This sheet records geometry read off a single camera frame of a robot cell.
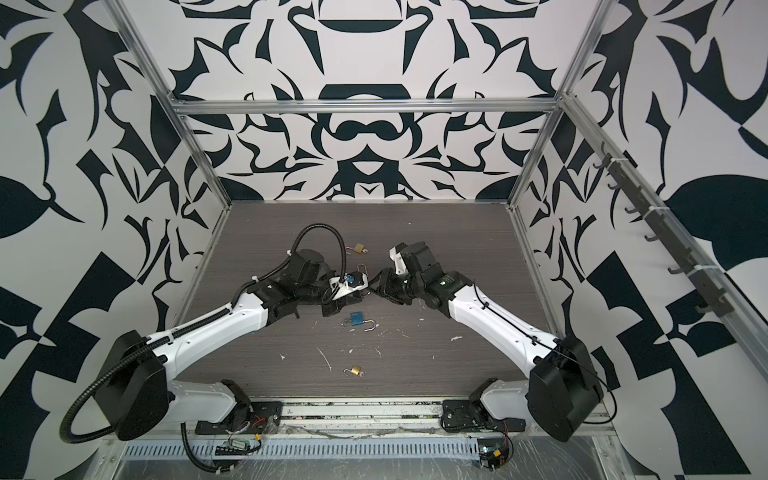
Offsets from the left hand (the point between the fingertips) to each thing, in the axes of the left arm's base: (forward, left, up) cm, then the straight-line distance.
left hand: (358, 284), depth 80 cm
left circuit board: (-33, +30, -17) cm, 47 cm away
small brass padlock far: (+24, +1, -16) cm, 29 cm away
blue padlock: (-2, +1, -17) cm, 17 cm away
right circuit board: (-36, -31, -17) cm, 51 cm away
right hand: (-2, -3, +2) cm, 4 cm away
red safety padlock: (-4, -1, +13) cm, 14 cm away
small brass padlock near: (-17, +1, -16) cm, 23 cm away
